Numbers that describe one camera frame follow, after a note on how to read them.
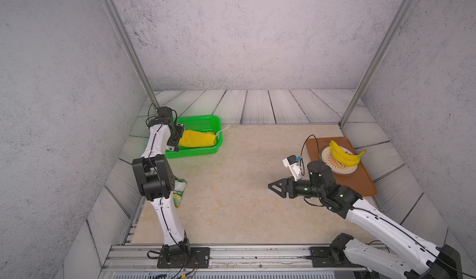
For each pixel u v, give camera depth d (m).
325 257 0.73
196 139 1.08
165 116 0.77
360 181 0.94
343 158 0.98
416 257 0.40
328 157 1.04
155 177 0.56
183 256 0.65
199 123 1.15
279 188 0.67
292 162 0.67
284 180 0.64
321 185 0.56
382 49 0.87
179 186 0.91
